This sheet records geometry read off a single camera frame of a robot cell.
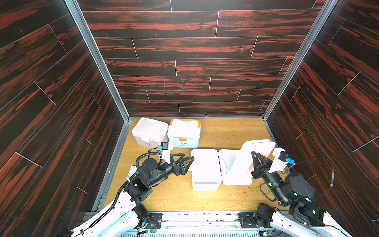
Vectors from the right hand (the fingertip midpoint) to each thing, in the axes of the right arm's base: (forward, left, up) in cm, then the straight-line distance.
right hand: (256, 152), depth 61 cm
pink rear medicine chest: (+24, +55, -20) cm, 63 cm away
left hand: (-1, +28, -5) cm, 29 cm away
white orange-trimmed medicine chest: (+24, +33, -19) cm, 45 cm away
